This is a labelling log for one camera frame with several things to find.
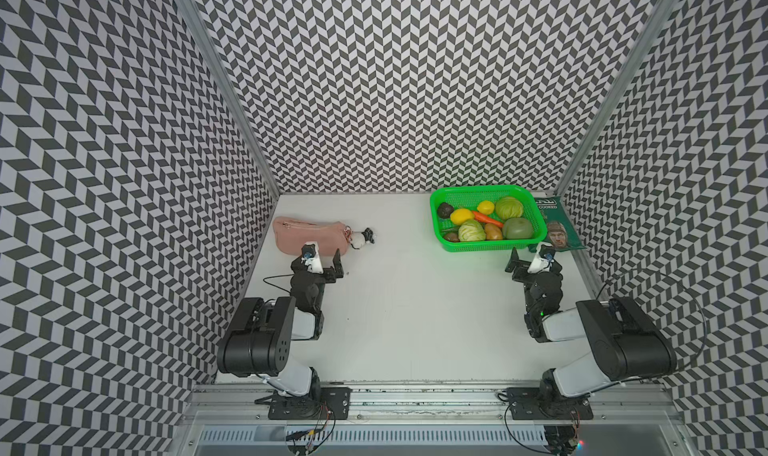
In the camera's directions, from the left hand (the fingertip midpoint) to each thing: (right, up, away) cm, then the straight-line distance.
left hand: (323, 251), depth 91 cm
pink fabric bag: (-12, +5, +5) cm, 14 cm away
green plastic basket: (+51, +19, +24) cm, 59 cm away
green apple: (+63, +7, +8) cm, 64 cm away
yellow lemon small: (+56, +14, +18) cm, 60 cm away
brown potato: (+56, +6, +10) cm, 57 cm away
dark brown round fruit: (+40, +13, +17) cm, 46 cm away
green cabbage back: (+62, +14, +11) cm, 64 cm away
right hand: (+63, -1, -1) cm, 63 cm away
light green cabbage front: (+47, +6, +5) cm, 48 cm away
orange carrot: (+56, +10, +20) cm, 61 cm away
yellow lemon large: (+45, +11, +14) cm, 48 cm away
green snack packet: (+81, +6, +14) cm, 82 cm away
